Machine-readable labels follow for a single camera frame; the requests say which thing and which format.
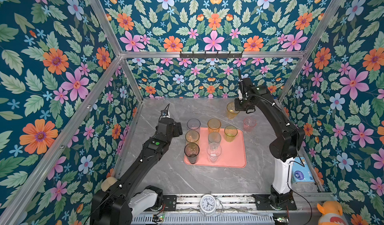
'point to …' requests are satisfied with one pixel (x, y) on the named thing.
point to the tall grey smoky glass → (191, 150)
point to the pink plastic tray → (233, 153)
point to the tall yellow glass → (214, 125)
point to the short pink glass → (249, 124)
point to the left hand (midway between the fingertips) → (175, 120)
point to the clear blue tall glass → (193, 124)
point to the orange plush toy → (333, 213)
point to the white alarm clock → (208, 203)
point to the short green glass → (230, 133)
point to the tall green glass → (192, 136)
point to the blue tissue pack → (301, 174)
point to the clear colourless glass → (213, 151)
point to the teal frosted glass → (214, 137)
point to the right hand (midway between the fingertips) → (239, 106)
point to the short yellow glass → (231, 112)
